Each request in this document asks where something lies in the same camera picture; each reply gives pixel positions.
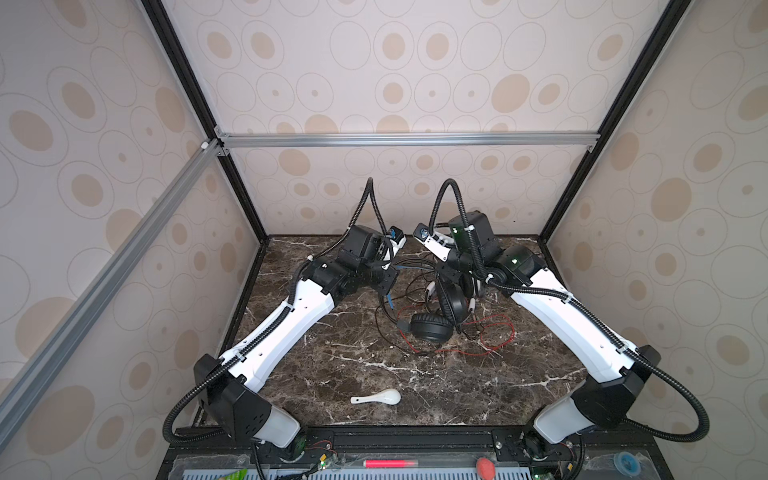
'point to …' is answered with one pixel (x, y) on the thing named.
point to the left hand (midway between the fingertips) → (402, 267)
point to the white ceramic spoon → (389, 397)
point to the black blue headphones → (456, 298)
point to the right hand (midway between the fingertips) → (443, 245)
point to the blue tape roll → (627, 463)
